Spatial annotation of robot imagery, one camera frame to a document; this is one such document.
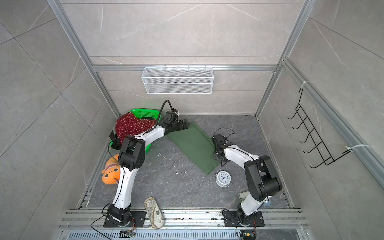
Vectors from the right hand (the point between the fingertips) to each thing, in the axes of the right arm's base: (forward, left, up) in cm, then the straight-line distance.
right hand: (221, 155), depth 94 cm
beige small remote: (-25, -8, +1) cm, 26 cm away
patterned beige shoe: (-33, +37, +2) cm, 50 cm away
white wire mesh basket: (+43, +28, +29) cm, 59 cm away
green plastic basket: (+36, +60, +4) cm, 70 cm away
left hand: (+23, +22, +7) cm, 33 cm away
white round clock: (-15, +1, +1) cm, 15 cm away
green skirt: (+13, +17, -3) cm, 22 cm away
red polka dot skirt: (+22, +65, +6) cm, 69 cm away
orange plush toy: (-13, +63, +8) cm, 65 cm away
